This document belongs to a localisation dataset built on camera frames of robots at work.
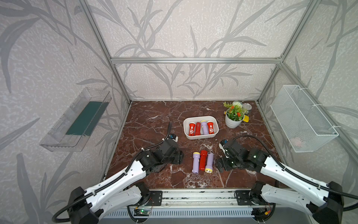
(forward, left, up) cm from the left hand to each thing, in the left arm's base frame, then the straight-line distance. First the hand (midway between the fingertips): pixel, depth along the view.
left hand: (180, 155), depth 76 cm
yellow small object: (+35, -50, -12) cm, 62 cm away
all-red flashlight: (+22, -11, -10) cm, 27 cm away
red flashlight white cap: (+24, -21, -9) cm, 33 cm away
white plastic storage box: (+31, -13, -8) cm, 35 cm away
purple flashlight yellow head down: (-3, -17, -10) cm, 20 cm away
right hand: (-3, -22, -2) cm, 22 cm away
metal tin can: (+44, -52, -7) cm, 68 cm away
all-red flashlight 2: (+1, -14, -10) cm, 17 cm away
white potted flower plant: (+27, -35, +3) cm, 45 cm away
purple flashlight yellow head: (+3, -9, -10) cm, 14 cm away
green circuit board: (-24, +18, -14) cm, 33 cm away
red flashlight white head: (+23, -7, -10) cm, 26 cm away
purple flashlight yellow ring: (+24, -16, -10) cm, 31 cm away
